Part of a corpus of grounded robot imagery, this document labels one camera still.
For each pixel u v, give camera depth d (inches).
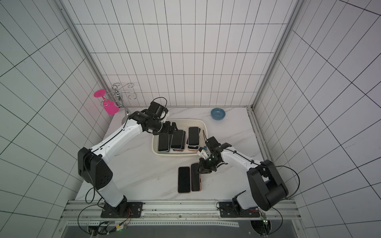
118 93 35.3
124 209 27.1
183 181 32.0
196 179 31.9
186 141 37.3
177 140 38.4
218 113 44.8
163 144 37.3
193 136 38.3
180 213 28.5
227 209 28.5
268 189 16.6
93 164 17.0
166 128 28.5
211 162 28.5
